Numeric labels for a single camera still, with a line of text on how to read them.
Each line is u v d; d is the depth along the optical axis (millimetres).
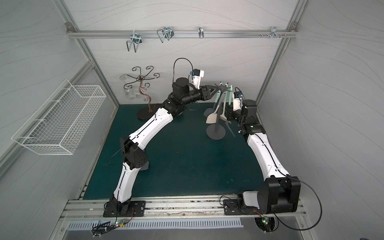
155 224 702
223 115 905
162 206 753
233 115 703
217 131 1038
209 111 949
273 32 766
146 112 1144
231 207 735
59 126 682
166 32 754
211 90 716
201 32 781
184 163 888
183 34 771
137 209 734
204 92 655
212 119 930
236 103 689
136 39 784
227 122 953
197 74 673
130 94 979
